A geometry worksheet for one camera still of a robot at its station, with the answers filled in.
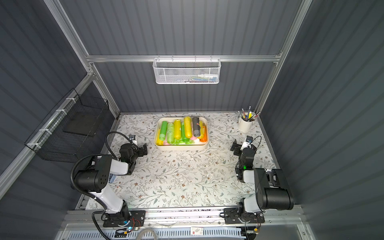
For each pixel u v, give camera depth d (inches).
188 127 38.9
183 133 38.7
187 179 34.1
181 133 39.0
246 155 27.7
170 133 38.3
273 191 17.5
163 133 39.0
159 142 39.0
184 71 44.0
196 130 38.1
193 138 38.6
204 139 40.1
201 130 38.7
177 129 39.4
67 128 28.4
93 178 18.8
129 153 30.2
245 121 39.9
